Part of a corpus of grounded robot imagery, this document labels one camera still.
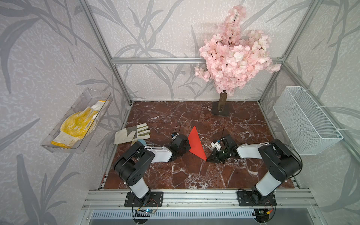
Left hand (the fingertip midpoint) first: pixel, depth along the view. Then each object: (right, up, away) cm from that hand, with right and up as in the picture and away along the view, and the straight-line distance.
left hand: (190, 145), depth 93 cm
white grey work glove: (-36, +8, +8) cm, 38 cm away
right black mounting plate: (+29, -23, -21) cm, 42 cm away
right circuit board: (+38, -32, -19) cm, 53 cm away
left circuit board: (-24, -30, -21) cm, 44 cm away
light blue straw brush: (-34, +3, +3) cm, 34 cm away
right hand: (+10, -8, -5) cm, 14 cm away
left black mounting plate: (-21, -23, -21) cm, 37 cm away
